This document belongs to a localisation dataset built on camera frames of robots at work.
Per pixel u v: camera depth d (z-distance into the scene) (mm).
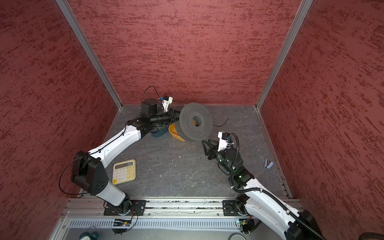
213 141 752
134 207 738
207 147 710
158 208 756
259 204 516
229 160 569
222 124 868
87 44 852
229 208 741
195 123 790
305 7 711
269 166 874
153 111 631
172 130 1006
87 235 637
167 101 737
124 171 838
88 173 431
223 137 648
